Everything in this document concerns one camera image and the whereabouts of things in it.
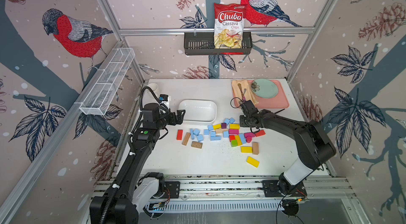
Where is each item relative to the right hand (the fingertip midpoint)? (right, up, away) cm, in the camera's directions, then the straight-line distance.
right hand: (243, 120), depth 95 cm
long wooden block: (-35, -10, -5) cm, 36 cm away
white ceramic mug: (-58, +20, +11) cm, 63 cm away
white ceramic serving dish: (-28, +4, +11) cm, 31 cm away
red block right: (+10, -7, -2) cm, 12 cm away
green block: (-7, -12, -6) cm, 15 cm away
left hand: (-37, +10, -15) cm, 41 cm away
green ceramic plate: (+21, +20, +20) cm, 35 cm away
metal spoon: (+4, +14, +16) cm, 21 cm away
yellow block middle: (0, -15, -9) cm, 17 cm away
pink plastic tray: (-2, +11, +12) cm, 16 cm away
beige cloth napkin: (+8, +15, +15) cm, 23 cm away
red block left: (-39, -8, -2) cm, 40 cm away
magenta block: (-6, -7, -2) cm, 9 cm away
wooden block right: (+5, -14, -9) cm, 17 cm away
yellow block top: (-6, -4, 0) cm, 7 cm away
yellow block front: (+2, -20, -12) cm, 24 cm away
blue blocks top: (-7, -1, +3) cm, 8 cm away
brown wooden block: (-28, -13, -7) cm, 32 cm away
